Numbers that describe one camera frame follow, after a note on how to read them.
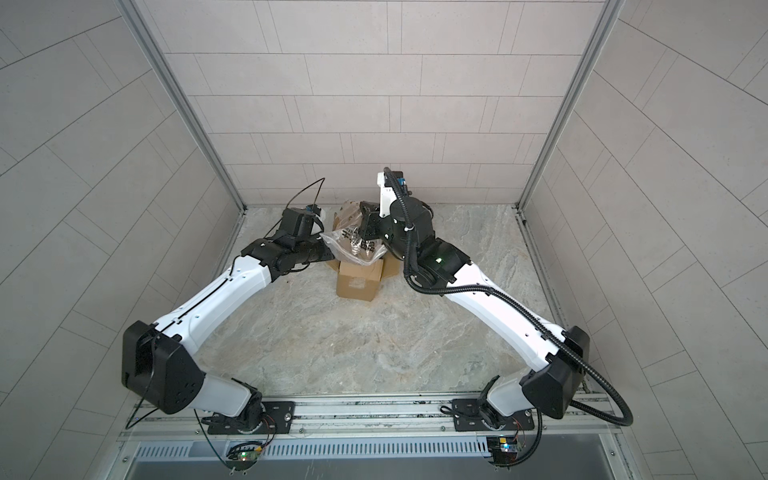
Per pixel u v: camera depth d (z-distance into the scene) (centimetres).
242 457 64
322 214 73
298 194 61
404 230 46
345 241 63
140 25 73
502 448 68
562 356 39
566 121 91
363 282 81
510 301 43
